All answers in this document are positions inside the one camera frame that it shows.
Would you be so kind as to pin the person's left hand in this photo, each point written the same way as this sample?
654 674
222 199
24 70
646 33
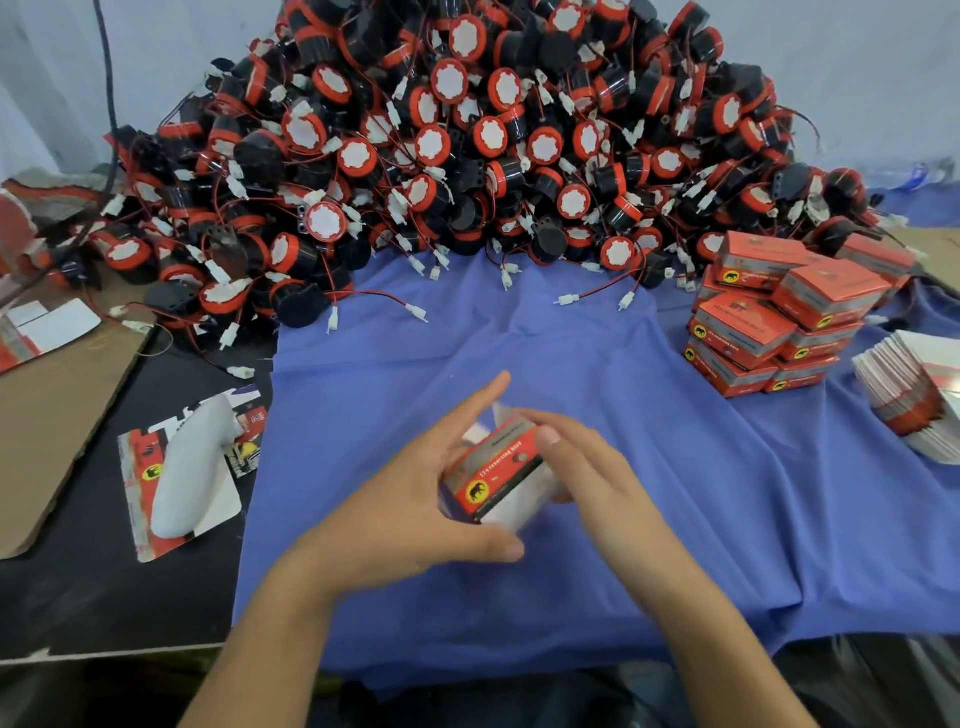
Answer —
390 518

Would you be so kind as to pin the person's right hand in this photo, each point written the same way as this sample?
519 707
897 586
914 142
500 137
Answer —
615 503

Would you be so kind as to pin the stack of box blanks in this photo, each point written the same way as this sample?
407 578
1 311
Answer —
915 393

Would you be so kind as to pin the pile of black red buzzers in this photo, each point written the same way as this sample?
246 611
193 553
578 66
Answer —
480 135

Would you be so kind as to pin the blue table cloth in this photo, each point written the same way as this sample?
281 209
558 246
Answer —
780 510

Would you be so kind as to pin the brown cardboard piece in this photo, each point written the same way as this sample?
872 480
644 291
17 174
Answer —
53 428

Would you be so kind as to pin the brown cardboard sheet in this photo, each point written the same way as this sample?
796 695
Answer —
938 255

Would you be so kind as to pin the clear plastic water bottle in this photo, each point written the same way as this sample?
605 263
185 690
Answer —
908 176

